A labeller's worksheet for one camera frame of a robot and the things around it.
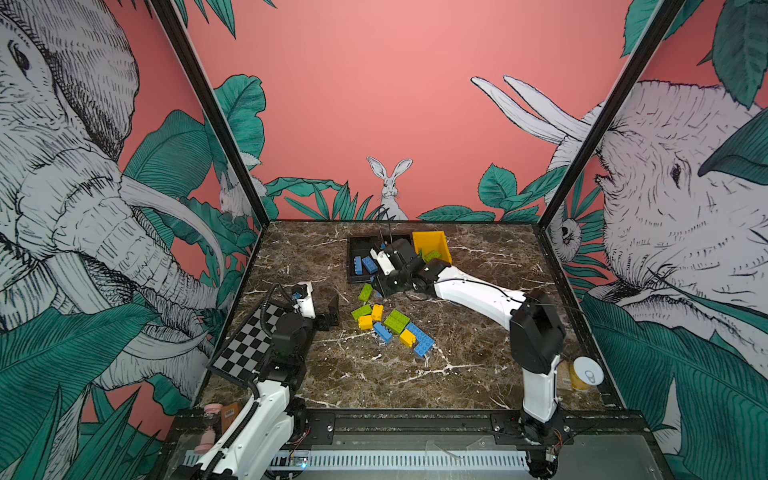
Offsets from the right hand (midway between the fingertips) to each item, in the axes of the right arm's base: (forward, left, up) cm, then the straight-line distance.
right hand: (372, 281), depth 85 cm
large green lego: (-6, -7, -14) cm, 16 cm away
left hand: (-4, +14, +2) cm, 14 cm away
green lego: (+4, +3, -13) cm, 14 cm away
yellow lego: (-7, +3, -13) cm, 15 cm away
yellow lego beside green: (-3, -1, -13) cm, 13 cm away
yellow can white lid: (-22, -58, -10) cm, 63 cm away
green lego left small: (-2, +3, -14) cm, 15 cm away
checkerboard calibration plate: (-18, +37, -10) cm, 42 cm away
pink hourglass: (-32, +40, -11) cm, 52 cm away
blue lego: (-10, -3, -13) cm, 17 cm away
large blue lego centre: (-12, -15, -14) cm, 24 cm away
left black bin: (+26, +7, -15) cm, 31 cm away
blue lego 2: (+15, +7, -12) cm, 20 cm away
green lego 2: (+20, -20, -13) cm, 31 cm away
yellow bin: (+26, -20, -12) cm, 35 cm away
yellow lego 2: (-11, -11, -13) cm, 21 cm away
